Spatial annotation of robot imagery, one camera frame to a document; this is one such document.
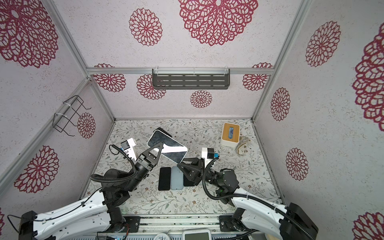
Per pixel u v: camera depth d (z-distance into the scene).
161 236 0.68
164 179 0.90
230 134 1.08
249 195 0.52
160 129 1.16
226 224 0.71
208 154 0.53
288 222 0.41
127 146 0.53
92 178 0.40
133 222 0.75
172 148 0.57
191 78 0.93
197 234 0.68
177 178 0.89
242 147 1.00
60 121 0.72
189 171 0.55
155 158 0.53
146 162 0.50
